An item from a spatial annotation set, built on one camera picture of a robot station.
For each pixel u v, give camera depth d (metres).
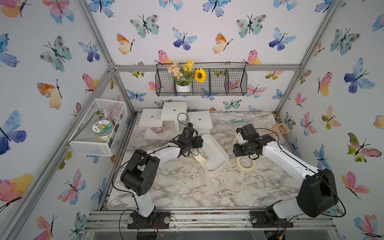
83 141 0.65
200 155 0.87
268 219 0.67
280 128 1.12
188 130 0.74
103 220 0.76
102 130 0.64
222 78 0.96
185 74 0.87
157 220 0.73
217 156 0.95
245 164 0.93
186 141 0.74
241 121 1.15
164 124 0.94
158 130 0.98
